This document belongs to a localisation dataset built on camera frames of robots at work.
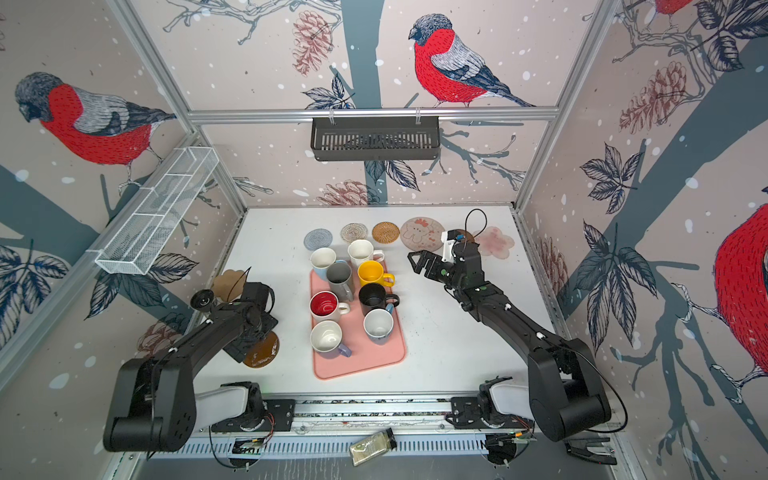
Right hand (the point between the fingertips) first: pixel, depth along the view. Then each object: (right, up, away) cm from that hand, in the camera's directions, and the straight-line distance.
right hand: (414, 263), depth 85 cm
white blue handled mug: (-11, -18, +2) cm, 21 cm away
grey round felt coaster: (-35, +7, +26) cm, 44 cm away
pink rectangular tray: (-14, -26, 0) cm, 29 cm away
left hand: (-46, -22, +2) cm, 51 cm away
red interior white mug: (-28, -14, +6) cm, 31 cm away
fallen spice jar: (-11, -39, -19) cm, 45 cm away
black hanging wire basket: (-12, +43, +21) cm, 49 cm away
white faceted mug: (-17, +3, +13) cm, 21 cm away
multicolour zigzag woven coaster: (-21, +9, +29) cm, 37 cm away
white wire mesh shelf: (-69, +8, -12) cm, 71 cm away
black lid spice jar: (-61, -10, -1) cm, 62 cm away
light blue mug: (-30, 0, +12) cm, 32 cm away
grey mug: (-23, -5, +7) cm, 25 cm away
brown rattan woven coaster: (-9, +9, +29) cm, 32 cm away
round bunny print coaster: (+6, +8, +29) cm, 31 cm away
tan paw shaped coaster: (-63, -9, +16) cm, 66 cm away
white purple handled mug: (-26, -22, 0) cm, 34 cm away
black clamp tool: (+40, -42, -16) cm, 60 cm away
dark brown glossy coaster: (-44, -26, -1) cm, 51 cm away
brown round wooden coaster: (+18, +8, +12) cm, 24 cm away
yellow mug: (-13, -4, +11) cm, 18 cm away
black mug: (-12, -11, +6) cm, 18 cm away
